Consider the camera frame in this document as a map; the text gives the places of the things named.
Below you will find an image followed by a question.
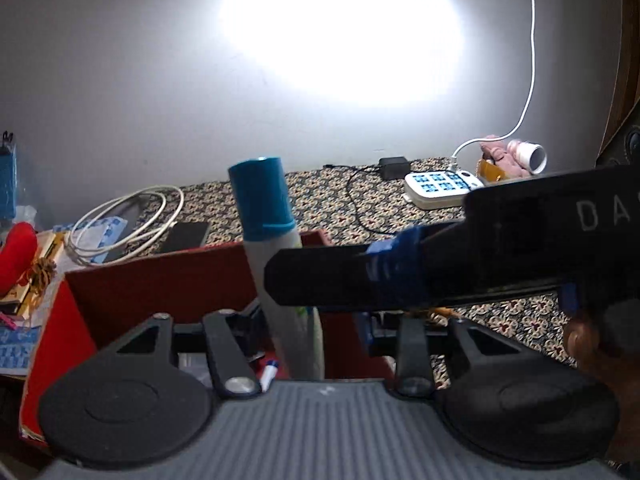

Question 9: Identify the red plush toy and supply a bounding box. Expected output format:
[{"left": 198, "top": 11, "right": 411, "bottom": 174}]
[{"left": 0, "top": 221, "right": 40, "bottom": 295}]

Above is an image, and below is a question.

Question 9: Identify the blue checked packet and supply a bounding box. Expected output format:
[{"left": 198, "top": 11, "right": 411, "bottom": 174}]
[{"left": 0, "top": 327, "right": 41, "bottom": 376}]

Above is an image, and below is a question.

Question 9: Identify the white marker pen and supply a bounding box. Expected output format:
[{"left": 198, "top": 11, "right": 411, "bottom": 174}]
[{"left": 259, "top": 359, "right": 280, "bottom": 393}]

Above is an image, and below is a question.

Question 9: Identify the blue plastic bag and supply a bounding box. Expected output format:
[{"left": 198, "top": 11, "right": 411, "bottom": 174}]
[{"left": 0, "top": 131, "right": 18, "bottom": 221}]

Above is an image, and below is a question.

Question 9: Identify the white power cable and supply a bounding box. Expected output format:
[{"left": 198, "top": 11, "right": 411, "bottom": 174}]
[{"left": 451, "top": 0, "right": 538, "bottom": 173}]

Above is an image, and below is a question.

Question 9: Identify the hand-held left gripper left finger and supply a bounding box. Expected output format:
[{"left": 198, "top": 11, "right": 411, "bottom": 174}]
[{"left": 116, "top": 300, "right": 269, "bottom": 399}]

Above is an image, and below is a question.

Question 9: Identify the dark phone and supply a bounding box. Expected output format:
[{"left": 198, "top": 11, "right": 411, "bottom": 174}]
[{"left": 160, "top": 220, "right": 211, "bottom": 256}]

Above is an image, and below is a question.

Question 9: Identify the person's right hand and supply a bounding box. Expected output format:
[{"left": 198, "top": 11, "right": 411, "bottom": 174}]
[{"left": 564, "top": 311, "right": 640, "bottom": 467}]

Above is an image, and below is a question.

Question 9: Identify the grey bottle blue cap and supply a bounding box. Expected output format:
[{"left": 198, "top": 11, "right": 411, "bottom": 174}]
[{"left": 228, "top": 156, "right": 327, "bottom": 381}]

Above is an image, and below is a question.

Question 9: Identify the black power adapter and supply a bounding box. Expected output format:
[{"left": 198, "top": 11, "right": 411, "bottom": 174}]
[{"left": 378, "top": 157, "right": 411, "bottom": 180}]

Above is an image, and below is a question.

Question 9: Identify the black cable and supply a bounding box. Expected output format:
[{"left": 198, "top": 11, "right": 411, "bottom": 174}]
[{"left": 322, "top": 162, "right": 416, "bottom": 236}]

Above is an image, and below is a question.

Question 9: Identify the gold paper gift bag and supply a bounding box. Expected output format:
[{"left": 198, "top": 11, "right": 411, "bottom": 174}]
[{"left": 475, "top": 159, "right": 508, "bottom": 183}]

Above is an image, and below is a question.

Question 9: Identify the pink plush toy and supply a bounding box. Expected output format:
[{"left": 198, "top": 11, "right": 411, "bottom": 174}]
[{"left": 479, "top": 135, "right": 531, "bottom": 178}]

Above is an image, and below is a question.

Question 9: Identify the white plastic cup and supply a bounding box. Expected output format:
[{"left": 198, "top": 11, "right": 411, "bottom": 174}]
[{"left": 507, "top": 141, "right": 548, "bottom": 175}]

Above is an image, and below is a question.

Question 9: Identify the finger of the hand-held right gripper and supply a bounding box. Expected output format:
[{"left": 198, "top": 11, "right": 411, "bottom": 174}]
[{"left": 263, "top": 220, "right": 471, "bottom": 308}]

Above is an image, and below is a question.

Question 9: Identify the blue white printed packet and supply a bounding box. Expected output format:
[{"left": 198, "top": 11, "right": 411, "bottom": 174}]
[{"left": 75, "top": 216, "right": 126, "bottom": 263}]

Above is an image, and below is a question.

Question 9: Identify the coiled white cable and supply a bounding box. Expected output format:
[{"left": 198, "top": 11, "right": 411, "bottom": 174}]
[{"left": 66, "top": 185, "right": 186, "bottom": 266}]

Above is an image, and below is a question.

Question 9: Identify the red cardboard box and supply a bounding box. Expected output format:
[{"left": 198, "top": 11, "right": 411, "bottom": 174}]
[{"left": 19, "top": 229, "right": 396, "bottom": 443}]

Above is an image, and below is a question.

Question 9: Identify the floral patterned cloth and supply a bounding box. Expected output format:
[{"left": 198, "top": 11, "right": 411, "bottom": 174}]
[{"left": 135, "top": 157, "right": 576, "bottom": 391}]

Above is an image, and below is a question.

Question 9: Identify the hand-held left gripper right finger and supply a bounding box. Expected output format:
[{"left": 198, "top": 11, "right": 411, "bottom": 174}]
[{"left": 356, "top": 311, "right": 524, "bottom": 398}]

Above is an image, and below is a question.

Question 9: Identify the white power strip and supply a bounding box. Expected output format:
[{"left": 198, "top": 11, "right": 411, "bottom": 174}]
[{"left": 404, "top": 170, "right": 486, "bottom": 211}]

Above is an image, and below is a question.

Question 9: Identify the gold tassel cord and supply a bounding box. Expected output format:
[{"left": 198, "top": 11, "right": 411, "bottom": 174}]
[{"left": 25, "top": 255, "right": 58, "bottom": 293}]

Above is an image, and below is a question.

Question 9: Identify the brown wooden door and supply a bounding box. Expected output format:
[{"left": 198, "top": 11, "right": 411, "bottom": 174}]
[{"left": 595, "top": 0, "right": 640, "bottom": 168}]

